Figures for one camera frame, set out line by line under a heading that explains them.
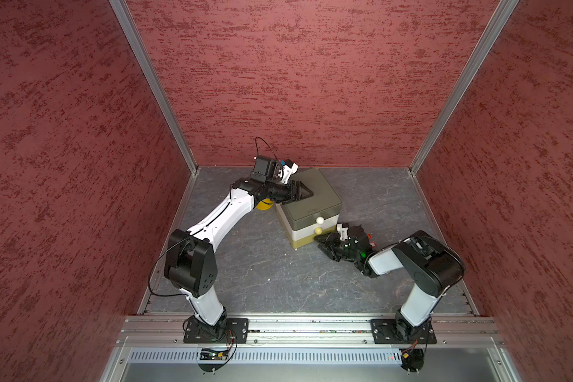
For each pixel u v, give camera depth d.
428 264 0.50
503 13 0.71
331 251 0.84
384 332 0.74
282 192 0.72
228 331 0.73
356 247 0.74
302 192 0.76
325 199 0.85
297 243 0.90
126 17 0.72
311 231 0.86
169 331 0.76
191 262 0.45
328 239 0.85
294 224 0.82
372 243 0.95
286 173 0.76
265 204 1.10
